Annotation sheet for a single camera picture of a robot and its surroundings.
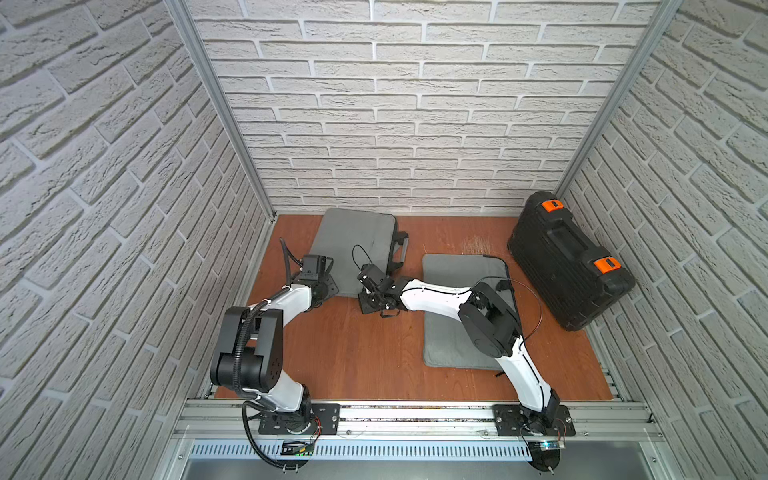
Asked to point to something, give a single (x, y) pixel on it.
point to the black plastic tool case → (569, 277)
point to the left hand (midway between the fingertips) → (332, 282)
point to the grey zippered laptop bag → (353, 239)
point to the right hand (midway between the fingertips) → (367, 300)
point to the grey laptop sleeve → (446, 345)
